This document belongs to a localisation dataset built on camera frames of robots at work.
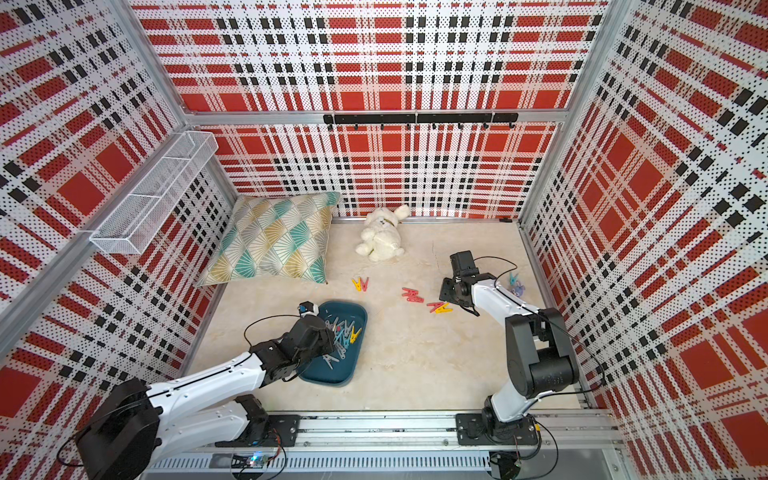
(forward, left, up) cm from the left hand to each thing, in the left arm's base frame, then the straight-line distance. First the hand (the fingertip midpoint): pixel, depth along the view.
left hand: (337, 334), depth 87 cm
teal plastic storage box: (-9, -3, -4) cm, 10 cm away
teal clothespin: (-1, -2, -3) cm, 3 cm away
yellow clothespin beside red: (+19, -4, -3) cm, 20 cm away
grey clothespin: (-6, +2, -2) cm, 7 cm away
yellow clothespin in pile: (+10, -33, -4) cm, 34 cm away
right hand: (+13, -36, +2) cm, 38 cm away
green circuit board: (-30, +16, -2) cm, 34 cm away
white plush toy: (+32, -12, +6) cm, 35 cm away
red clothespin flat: (+15, -23, -4) cm, 27 cm away
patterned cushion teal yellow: (+27, +21, +13) cm, 37 cm away
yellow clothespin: (+1, -5, -2) cm, 5 cm away
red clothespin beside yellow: (+19, -6, -3) cm, 20 cm away
